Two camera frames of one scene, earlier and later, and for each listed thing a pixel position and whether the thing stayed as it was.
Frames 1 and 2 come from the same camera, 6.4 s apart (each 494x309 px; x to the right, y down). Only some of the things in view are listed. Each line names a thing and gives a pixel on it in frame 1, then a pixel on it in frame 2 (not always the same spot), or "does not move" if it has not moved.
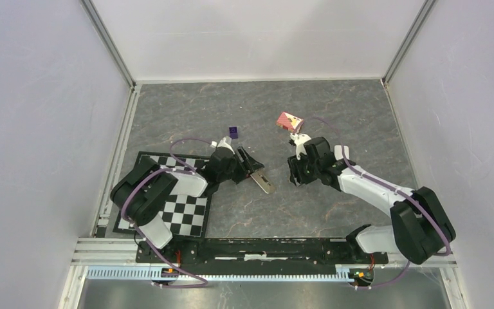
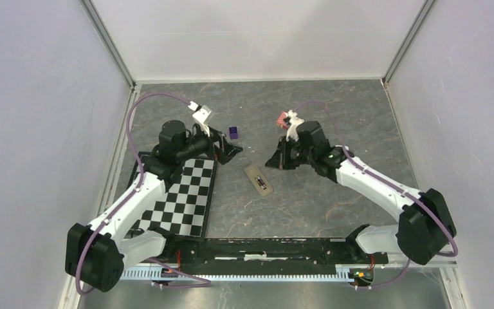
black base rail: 256,253 does not move
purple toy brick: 233,132 does not move
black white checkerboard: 188,215 does not move
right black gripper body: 303,170 to 294,155
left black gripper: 246,167 to 226,150
